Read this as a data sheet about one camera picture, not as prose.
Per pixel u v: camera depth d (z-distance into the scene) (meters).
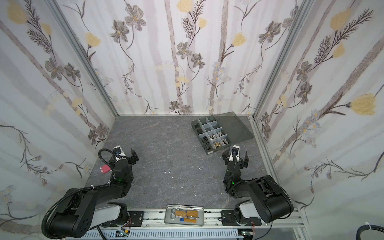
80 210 0.42
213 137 1.05
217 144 1.02
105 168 0.91
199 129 1.10
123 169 0.66
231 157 0.76
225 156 0.80
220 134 1.07
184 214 0.75
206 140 1.04
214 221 0.74
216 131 1.06
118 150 0.74
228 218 0.73
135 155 0.82
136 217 0.73
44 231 0.39
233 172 0.66
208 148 1.01
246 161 0.77
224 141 1.04
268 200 0.44
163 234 0.70
